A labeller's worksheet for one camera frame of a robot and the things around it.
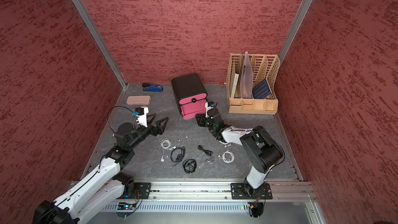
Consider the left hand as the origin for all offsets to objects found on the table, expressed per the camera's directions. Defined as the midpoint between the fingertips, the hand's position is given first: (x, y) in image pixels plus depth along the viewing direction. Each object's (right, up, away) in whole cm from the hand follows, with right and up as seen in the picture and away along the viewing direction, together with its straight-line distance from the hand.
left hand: (162, 119), depth 77 cm
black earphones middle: (+6, -21, +8) cm, 24 cm away
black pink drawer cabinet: (+13, +12, +13) cm, 22 cm away
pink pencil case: (-28, +9, +35) cm, 46 cm away
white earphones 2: (+35, -17, +13) cm, 41 cm away
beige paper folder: (+40, +21, +13) cm, 47 cm away
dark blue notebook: (+61, +16, +26) cm, 68 cm away
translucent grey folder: (+52, +25, +30) cm, 65 cm away
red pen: (+37, +23, +46) cm, 63 cm away
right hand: (+17, -2, +15) cm, 23 cm away
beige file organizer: (+64, +33, +28) cm, 77 cm away
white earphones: (-1, -14, +13) cm, 19 cm away
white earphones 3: (+35, -23, +8) cm, 42 cm away
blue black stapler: (-21, +19, +37) cm, 47 cm away
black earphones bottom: (+14, -26, +4) cm, 30 cm away
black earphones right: (+24, -21, +9) cm, 33 cm away
